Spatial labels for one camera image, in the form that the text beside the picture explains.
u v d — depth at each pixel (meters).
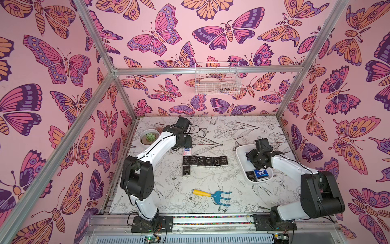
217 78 0.95
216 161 0.94
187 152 0.97
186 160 0.95
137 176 0.47
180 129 0.66
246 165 0.93
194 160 0.95
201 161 0.94
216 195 0.83
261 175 0.87
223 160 0.94
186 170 0.90
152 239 0.71
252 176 0.88
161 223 0.73
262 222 0.73
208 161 0.94
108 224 0.76
